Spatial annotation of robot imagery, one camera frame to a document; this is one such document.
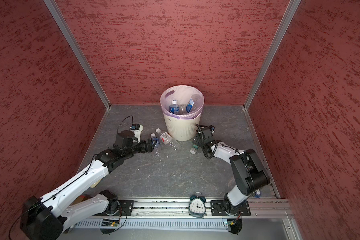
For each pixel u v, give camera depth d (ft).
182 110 3.28
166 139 3.11
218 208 2.43
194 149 3.02
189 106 2.95
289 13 2.39
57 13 2.38
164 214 2.42
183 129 2.88
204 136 2.42
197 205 2.37
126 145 2.00
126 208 2.42
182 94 3.13
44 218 1.23
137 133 2.33
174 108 3.22
